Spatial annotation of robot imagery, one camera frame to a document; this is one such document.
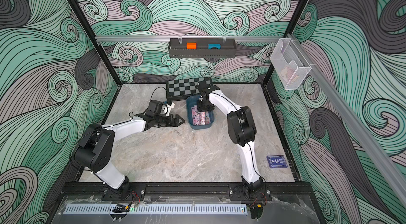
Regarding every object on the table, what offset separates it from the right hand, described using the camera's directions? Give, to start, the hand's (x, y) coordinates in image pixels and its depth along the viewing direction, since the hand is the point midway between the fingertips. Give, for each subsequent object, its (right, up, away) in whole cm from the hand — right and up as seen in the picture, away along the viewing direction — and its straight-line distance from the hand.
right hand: (204, 109), depth 98 cm
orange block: (-8, +39, -5) cm, 40 cm away
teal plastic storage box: (-9, +5, +6) cm, 12 cm away
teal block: (+6, +39, -4) cm, 40 cm away
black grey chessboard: (-16, +14, +15) cm, 25 cm away
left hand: (-15, -5, -8) cm, 18 cm away
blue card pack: (+38, -26, -16) cm, 49 cm away
